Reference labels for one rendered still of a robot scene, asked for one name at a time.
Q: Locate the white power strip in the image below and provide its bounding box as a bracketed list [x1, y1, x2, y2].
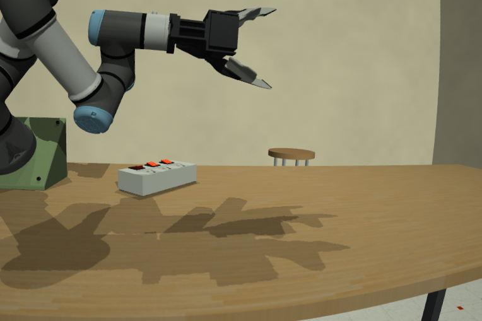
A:
[118, 160, 197, 196]

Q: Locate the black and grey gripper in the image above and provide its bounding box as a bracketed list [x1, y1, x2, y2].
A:
[167, 7, 277, 89]

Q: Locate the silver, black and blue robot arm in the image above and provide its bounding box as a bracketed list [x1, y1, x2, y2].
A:
[0, 0, 171, 175]

